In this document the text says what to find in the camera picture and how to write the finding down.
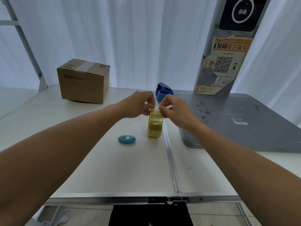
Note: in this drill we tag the person's left hand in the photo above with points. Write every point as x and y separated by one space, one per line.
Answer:
137 104

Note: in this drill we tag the person's right hand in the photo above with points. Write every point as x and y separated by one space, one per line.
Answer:
180 112

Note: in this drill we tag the yellowish tape roll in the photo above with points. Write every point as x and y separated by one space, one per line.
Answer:
155 127

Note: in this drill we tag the teal mini box cutter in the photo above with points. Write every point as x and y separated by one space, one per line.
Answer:
122 140

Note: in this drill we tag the brown cardboard box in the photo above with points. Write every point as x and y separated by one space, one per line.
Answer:
82 89

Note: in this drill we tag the clear packing tape strip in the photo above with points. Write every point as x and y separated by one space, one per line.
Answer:
84 66

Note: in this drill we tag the person's left forearm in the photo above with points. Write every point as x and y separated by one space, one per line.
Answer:
47 162

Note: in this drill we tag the person's right forearm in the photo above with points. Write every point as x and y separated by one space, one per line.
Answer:
247 171

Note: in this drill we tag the blue tape dispenser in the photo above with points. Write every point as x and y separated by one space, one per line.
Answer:
162 94

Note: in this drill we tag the person's black trousers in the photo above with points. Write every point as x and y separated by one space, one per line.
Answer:
141 216

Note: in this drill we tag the grey metal scanner stand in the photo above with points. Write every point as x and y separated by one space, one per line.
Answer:
235 134

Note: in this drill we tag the white curtain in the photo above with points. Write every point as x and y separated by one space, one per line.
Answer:
129 39

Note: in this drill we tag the torn orange paper poster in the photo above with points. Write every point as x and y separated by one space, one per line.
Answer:
239 65

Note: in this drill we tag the grey metal shelving rack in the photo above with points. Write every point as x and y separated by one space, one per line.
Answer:
30 54

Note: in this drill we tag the folding table metal frame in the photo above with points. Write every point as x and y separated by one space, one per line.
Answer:
105 200

